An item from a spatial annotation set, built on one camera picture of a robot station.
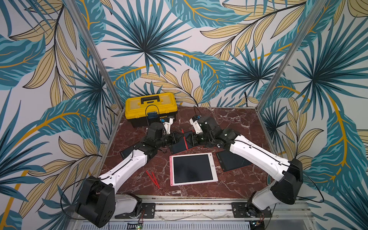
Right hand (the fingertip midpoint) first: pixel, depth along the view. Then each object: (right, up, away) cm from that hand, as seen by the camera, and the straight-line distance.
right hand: (187, 138), depth 75 cm
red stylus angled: (-19, -24, +9) cm, 32 cm away
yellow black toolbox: (-30, +17, +20) cm, 40 cm away
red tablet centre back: (-4, -4, -1) cm, 5 cm away
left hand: (-1, +1, +2) cm, 2 cm away
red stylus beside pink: (-21, -24, +9) cm, 33 cm away
